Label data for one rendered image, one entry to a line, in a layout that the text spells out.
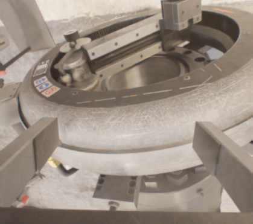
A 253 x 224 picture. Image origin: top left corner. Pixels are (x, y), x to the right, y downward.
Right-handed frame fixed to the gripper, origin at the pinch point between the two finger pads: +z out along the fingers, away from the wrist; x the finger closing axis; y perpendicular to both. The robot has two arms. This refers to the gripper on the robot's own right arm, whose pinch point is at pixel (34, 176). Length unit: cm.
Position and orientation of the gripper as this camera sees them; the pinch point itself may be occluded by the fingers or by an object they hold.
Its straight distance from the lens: 72.3
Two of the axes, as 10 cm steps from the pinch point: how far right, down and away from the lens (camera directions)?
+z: 8.2, -4.8, 3.3
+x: 5.7, 5.9, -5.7
